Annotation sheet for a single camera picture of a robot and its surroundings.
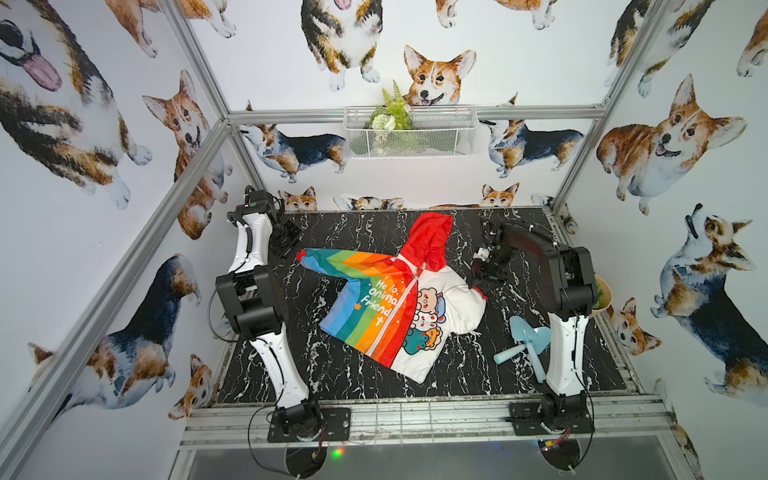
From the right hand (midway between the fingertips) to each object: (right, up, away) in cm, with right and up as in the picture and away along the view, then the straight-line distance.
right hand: (474, 284), depth 95 cm
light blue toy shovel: (+15, -14, -9) cm, 23 cm away
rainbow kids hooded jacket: (-23, -8, -3) cm, 24 cm away
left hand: (-52, +15, -2) cm, 54 cm away
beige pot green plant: (+35, -1, -10) cm, 36 cm away
